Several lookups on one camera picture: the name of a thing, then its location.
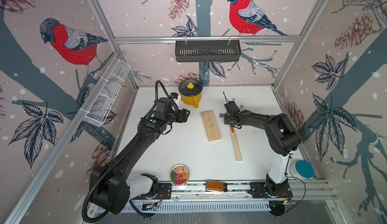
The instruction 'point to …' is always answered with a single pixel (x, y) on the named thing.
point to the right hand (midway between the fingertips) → (228, 117)
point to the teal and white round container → (302, 169)
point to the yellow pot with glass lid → (190, 91)
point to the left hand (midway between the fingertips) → (187, 108)
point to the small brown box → (212, 185)
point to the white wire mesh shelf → (95, 114)
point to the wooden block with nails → (212, 130)
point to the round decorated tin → (179, 174)
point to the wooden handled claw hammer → (238, 153)
